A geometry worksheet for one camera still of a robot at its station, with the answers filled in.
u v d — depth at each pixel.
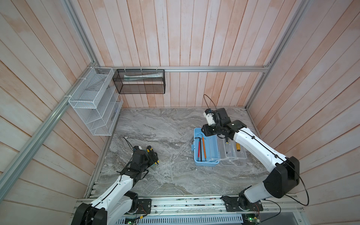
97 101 0.67
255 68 0.96
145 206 0.73
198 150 0.95
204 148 0.96
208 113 0.73
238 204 0.73
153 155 0.79
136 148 0.78
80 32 0.75
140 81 1.04
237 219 0.70
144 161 0.70
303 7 0.69
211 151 0.97
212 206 0.75
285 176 0.42
